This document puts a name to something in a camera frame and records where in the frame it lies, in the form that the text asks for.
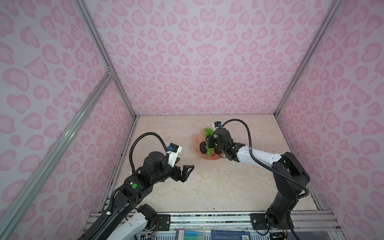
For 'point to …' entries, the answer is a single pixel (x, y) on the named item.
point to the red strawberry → (214, 154)
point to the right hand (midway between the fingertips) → (208, 135)
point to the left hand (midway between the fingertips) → (187, 161)
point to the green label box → (190, 234)
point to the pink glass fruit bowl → (197, 139)
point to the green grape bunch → (208, 132)
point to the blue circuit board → (225, 234)
